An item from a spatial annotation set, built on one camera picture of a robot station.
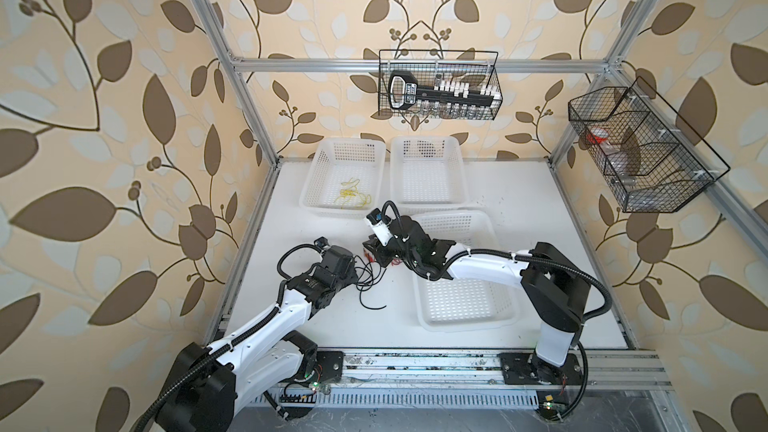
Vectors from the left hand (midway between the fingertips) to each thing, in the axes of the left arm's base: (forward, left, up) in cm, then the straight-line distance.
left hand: (353, 266), depth 86 cm
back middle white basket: (+44, -24, -6) cm, 50 cm away
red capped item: (+28, -67, +28) cm, 77 cm away
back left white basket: (+39, +9, -6) cm, 40 cm away
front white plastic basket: (-8, -33, -6) cm, 34 cm away
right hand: (+4, -4, +7) cm, 9 cm away
